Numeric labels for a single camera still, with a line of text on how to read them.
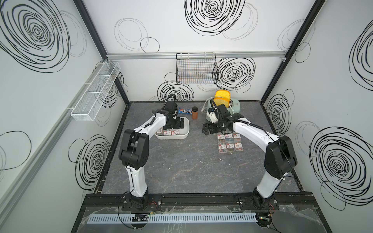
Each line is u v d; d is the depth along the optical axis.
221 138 0.96
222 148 0.91
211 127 0.79
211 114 0.82
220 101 0.92
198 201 0.75
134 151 0.50
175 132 0.99
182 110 1.12
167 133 0.99
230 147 0.92
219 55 1.75
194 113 1.05
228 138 0.96
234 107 0.96
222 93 0.97
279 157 0.47
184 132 0.98
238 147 0.92
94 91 0.78
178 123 0.85
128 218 0.70
